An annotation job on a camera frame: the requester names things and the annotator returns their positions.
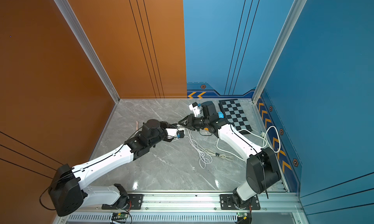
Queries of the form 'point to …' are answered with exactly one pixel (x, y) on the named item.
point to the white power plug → (262, 134)
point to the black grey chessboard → (234, 113)
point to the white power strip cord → (264, 138)
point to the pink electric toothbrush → (137, 122)
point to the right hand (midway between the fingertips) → (180, 123)
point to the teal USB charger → (178, 136)
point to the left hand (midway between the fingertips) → (174, 119)
